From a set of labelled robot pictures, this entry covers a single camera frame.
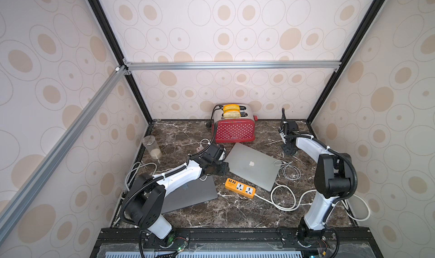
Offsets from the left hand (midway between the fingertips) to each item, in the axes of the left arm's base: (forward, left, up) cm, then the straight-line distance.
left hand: (229, 169), depth 85 cm
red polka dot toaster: (+24, -3, +3) cm, 24 cm away
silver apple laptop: (+7, -14, -9) cm, 18 cm away
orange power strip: (-8, -7, -7) cm, 13 cm away
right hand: (+15, -36, -1) cm, 39 cm away
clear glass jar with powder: (+15, +44, -5) cm, 47 cm away
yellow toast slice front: (+29, -1, +11) cm, 31 cm away
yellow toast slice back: (+34, -1, +12) cm, 36 cm away
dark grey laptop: (-8, +16, -10) cm, 21 cm away
